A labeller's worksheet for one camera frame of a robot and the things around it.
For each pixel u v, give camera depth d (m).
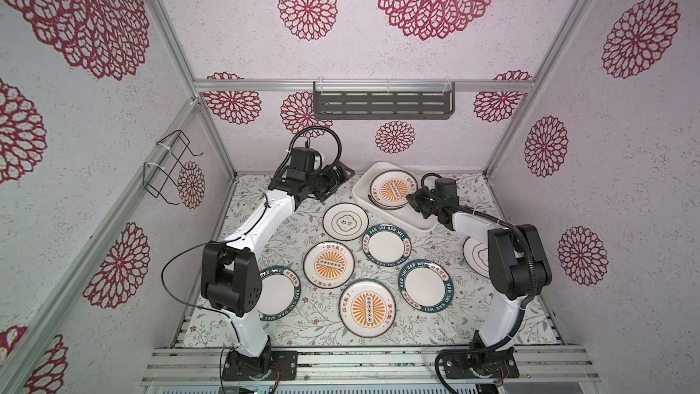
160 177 0.75
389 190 1.02
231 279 0.47
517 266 0.51
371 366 0.76
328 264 0.93
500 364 0.68
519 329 0.58
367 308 0.83
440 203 0.78
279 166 0.67
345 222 1.03
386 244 0.97
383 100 0.98
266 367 0.66
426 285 0.87
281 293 0.89
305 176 0.66
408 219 0.98
